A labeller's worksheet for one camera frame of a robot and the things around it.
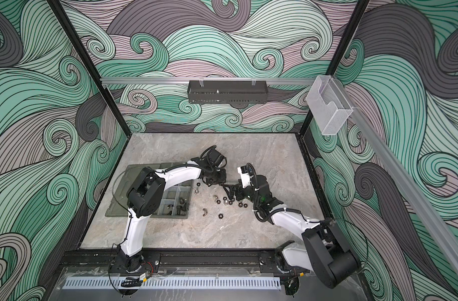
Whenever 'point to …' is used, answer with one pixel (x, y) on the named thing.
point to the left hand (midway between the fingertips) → (227, 179)
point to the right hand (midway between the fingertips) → (232, 183)
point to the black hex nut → (222, 216)
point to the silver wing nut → (206, 211)
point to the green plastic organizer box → (176, 202)
